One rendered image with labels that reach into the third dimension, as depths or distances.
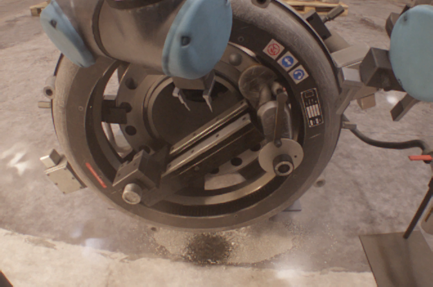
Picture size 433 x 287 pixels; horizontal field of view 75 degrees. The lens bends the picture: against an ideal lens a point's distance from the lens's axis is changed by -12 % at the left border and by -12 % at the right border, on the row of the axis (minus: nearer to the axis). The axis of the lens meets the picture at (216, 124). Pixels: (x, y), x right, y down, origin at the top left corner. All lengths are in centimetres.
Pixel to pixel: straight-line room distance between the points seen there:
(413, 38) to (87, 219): 138
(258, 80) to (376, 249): 92
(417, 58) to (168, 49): 22
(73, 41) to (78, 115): 44
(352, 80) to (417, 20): 28
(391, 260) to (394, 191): 44
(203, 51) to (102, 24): 11
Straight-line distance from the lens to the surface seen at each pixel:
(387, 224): 155
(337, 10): 82
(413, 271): 143
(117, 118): 91
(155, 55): 29
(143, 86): 85
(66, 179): 100
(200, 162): 79
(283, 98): 70
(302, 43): 68
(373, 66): 56
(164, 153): 87
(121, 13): 29
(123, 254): 132
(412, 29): 33
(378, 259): 139
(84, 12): 37
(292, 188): 89
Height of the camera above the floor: 106
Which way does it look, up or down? 33 degrees down
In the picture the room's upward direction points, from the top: straight up
